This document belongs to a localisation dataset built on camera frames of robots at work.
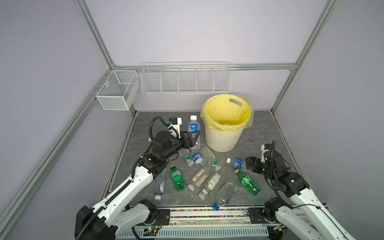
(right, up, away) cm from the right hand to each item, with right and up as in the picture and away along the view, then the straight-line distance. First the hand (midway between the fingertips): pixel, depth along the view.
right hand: (253, 161), depth 77 cm
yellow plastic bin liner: (-9, +27, +21) cm, 36 cm away
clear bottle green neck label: (-22, -1, +14) cm, 26 cm away
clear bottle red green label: (-34, -4, +12) cm, 36 cm away
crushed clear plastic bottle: (-12, -16, +4) cm, 20 cm away
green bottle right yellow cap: (-1, -12, +3) cm, 13 cm away
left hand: (-30, +15, -8) cm, 34 cm away
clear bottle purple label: (-48, -12, +5) cm, 50 cm away
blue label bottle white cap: (-6, -3, +9) cm, 11 cm away
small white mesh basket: (-83, +43, +22) cm, 96 cm away
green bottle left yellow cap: (-41, -13, +9) cm, 44 cm away
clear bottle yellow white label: (-28, -10, +4) cm, 30 cm away
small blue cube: (-20, -22, -3) cm, 30 cm away
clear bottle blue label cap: (-28, -2, +12) cm, 31 cm away
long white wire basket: (-37, +51, +21) cm, 66 cm away
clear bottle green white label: (-21, -13, +1) cm, 25 cm away
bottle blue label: (-31, +19, -9) cm, 37 cm away
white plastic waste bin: (-11, +7, +25) cm, 28 cm away
